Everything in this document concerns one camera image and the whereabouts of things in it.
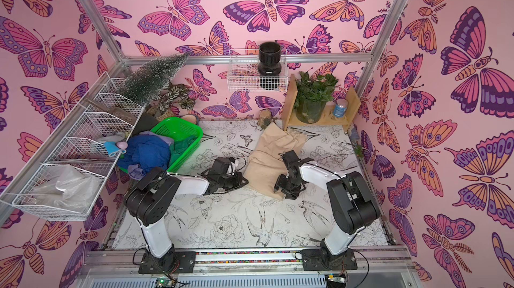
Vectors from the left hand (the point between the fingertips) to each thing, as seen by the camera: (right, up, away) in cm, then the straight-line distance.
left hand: (252, 180), depth 94 cm
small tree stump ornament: (+6, +31, +19) cm, 37 cm away
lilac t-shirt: (-51, +6, -7) cm, 52 cm away
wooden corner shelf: (+18, +38, +2) cm, 42 cm away
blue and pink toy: (-46, +17, -26) cm, 55 cm away
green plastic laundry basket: (-42, +25, +15) cm, 51 cm away
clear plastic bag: (-51, +6, -38) cm, 63 cm away
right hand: (+11, -5, -5) cm, 13 cm away
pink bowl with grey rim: (-38, +32, +27) cm, 57 cm away
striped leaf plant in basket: (-42, +40, +3) cm, 58 cm away
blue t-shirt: (-49, +14, 0) cm, 51 cm away
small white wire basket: (-5, +52, +9) cm, 53 cm away
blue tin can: (+47, +36, +13) cm, 61 cm away
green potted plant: (+29, +40, +1) cm, 49 cm away
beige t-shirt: (+6, +7, +6) cm, 11 cm away
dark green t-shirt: (-38, +15, +6) cm, 41 cm away
